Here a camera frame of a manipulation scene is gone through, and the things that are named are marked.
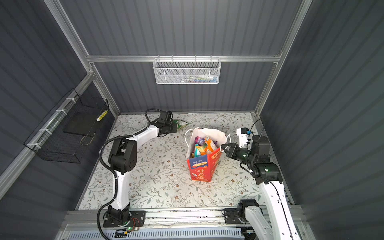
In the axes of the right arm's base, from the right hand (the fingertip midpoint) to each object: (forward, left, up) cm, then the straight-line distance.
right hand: (224, 146), depth 69 cm
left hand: (+27, +26, -19) cm, 42 cm away
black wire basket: (+6, +77, +2) cm, 77 cm away
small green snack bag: (+32, +25, -20) cm, 45 cm away
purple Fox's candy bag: (+10, +12, -11) cm, 19 cm away
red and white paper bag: (-6, +10, -11) cm, 16 cm away
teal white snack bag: (+2, +12, -7) cm, 14 cm away
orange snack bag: (+4, +6, -8) cm, 11 cm away
